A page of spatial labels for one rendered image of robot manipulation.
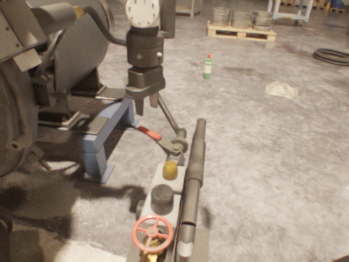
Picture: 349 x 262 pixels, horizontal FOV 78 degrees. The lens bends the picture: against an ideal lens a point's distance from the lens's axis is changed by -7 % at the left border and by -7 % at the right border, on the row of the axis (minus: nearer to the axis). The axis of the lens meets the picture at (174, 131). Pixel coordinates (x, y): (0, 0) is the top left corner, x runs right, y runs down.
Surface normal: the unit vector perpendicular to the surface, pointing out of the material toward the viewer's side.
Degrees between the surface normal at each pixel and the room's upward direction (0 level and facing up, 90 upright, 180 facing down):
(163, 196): 0
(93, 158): 90
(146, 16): 90
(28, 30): 68
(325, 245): 0
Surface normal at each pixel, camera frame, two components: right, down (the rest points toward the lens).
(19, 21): 0.93, -0.20
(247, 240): 0.04, -0.82
